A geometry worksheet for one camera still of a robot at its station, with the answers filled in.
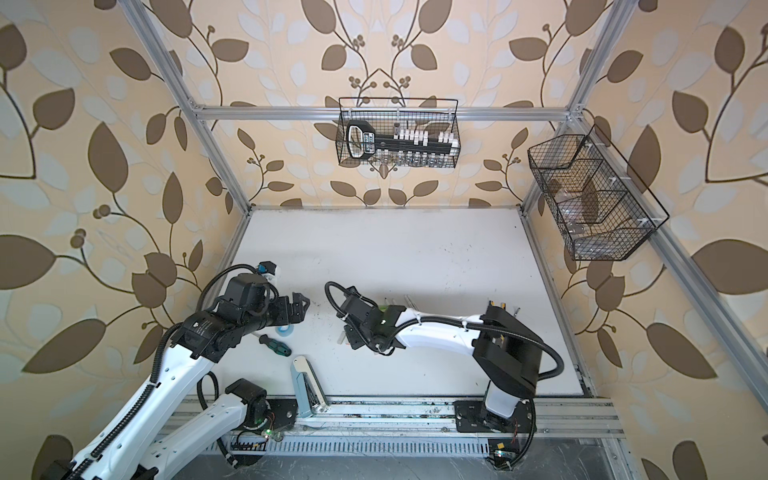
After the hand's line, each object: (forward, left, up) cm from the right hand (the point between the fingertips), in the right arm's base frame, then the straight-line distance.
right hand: (354, 331), depth 82 cm
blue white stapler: (-16, +10, -4) cm, 19 cm away
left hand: (+3, +14, +12) cm, 19 cm away
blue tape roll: (+3, +21, -6) cm, 22 cm away
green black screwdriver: (-1, +23, -5) cm, 24 cm away
